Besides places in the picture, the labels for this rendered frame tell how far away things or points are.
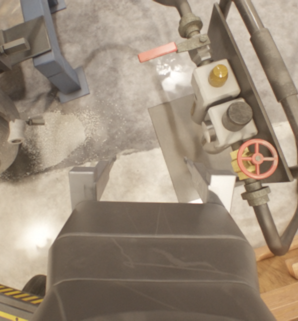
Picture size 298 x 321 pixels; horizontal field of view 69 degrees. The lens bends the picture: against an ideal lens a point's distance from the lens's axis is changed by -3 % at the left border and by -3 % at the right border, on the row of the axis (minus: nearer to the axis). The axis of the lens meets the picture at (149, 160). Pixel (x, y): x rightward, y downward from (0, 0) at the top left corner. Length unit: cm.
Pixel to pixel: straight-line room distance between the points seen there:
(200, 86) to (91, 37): 79
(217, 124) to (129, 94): 60
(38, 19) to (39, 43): 10
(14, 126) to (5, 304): 49
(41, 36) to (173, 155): 65
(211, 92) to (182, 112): 47
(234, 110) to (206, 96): 8
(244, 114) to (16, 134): 47
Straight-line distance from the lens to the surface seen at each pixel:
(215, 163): 92
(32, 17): 102
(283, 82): 41
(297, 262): 71
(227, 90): 50
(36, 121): 80
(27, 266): 114
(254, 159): 43
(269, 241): 53
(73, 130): 102
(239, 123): 43
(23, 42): 50
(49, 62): 89
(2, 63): 53
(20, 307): 78
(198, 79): 50
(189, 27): 59
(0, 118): 53
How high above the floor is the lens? 91
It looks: 81 degrees down
